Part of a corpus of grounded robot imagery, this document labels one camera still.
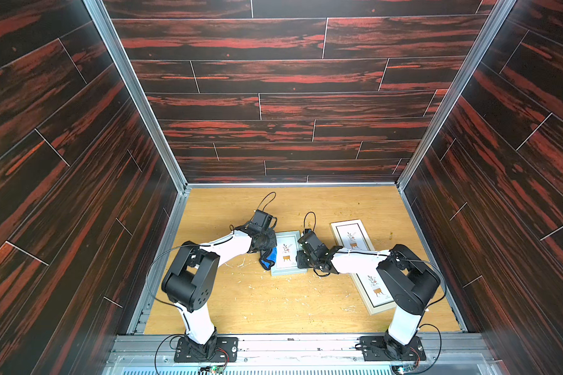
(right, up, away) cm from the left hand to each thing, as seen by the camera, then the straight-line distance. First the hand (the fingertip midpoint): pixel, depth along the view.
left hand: (275, 241), depth 96 cm
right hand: (+11, -6, 0) cm, 13 cm away
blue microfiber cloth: (-2, -7, -6) cm, 9 cm away
